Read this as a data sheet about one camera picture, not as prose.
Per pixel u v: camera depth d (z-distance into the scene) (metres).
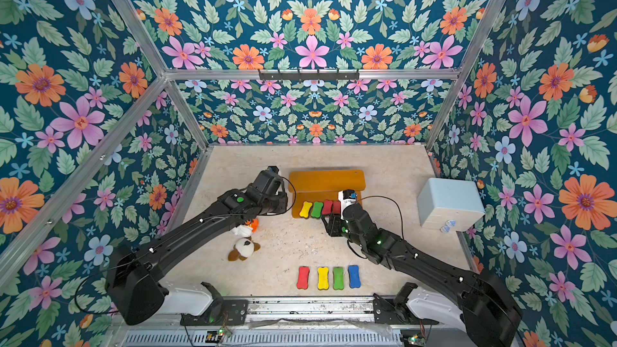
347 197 0.71
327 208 0.95
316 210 0.94
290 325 0.72
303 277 0.80
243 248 0.84
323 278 0.79
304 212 0.93
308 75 0.91
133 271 0.40
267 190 0.62
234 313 0.73
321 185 0.88
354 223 0.60
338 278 0.80
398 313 0.65
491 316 0.40
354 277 0.80
